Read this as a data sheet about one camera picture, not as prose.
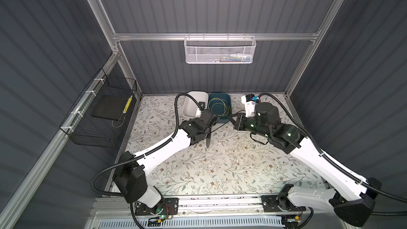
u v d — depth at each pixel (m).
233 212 0.73
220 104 1.13
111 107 0.75
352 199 0.40
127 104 0.78
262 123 0.51
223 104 1.13
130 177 0.41
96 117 0.72
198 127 0.60
